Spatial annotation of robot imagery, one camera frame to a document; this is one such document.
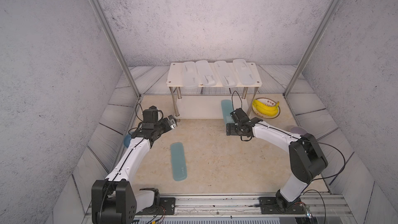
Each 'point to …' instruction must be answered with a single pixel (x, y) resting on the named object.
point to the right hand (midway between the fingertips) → (234, 129)
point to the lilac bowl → (298, 129)
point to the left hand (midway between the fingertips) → (172, 122)
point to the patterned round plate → (268, 102)
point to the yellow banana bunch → (265, 109)
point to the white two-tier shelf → (197, 89)
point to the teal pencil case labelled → (227, 108)
